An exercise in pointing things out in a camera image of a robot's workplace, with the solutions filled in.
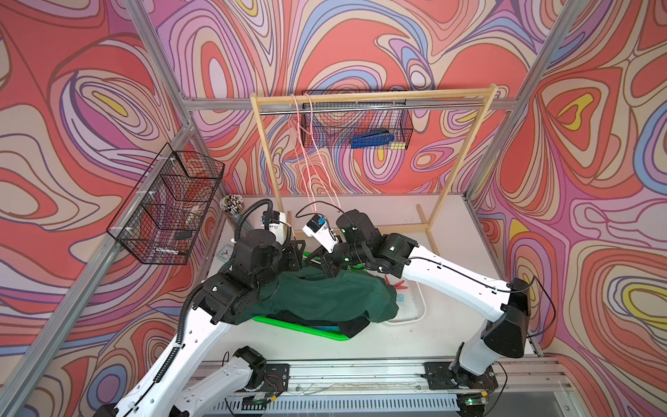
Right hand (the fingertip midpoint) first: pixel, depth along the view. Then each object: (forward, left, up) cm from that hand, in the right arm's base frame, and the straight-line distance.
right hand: (309, 267), depth 68 cm
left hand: (+4, 0, +6) cm, 7 cm away
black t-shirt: (-12, -11, -13) cm, 20 cm away
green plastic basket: (-12, -2, -17) cm, 21 cm away
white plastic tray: (0, -32, -26) cm, 42 cm away
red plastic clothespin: (+5, -29, -23) cm, 37 cm away
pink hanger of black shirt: (+56, -1, -4) cm, 56 cm away
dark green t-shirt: (-6, 0, -5) cm, 8 cm away
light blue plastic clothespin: (+1, -29, -26) cm, 39 cm away
